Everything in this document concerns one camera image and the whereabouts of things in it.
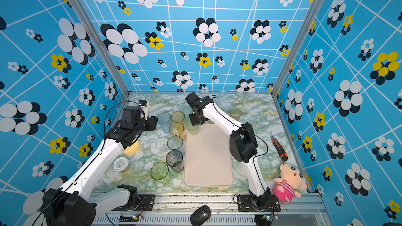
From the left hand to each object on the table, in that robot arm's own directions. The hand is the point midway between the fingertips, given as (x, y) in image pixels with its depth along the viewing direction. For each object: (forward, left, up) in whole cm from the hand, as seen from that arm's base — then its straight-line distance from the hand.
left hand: (153, 117), depth 81 cm
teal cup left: (+16, -16, -14) cm, 27 cm away
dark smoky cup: (-17, -11, -14) cm, 25 cm away
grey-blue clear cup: (-5, -9, -19) cm, 21 cm away
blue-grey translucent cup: (+7, -2, -12) cm, 14 cm away
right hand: (+5, -23, -11) cm, 26 cm away
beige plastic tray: (-15, -28, -21) cm, 38 cm away
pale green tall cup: (-1, -21, -11) cm, 24 cm away
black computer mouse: (-41, -26, -18) cm, 51 cm away
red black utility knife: (-12, -72, -19) cm, 75 cm away
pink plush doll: (-27, -69, -13) cm, 75 cm away
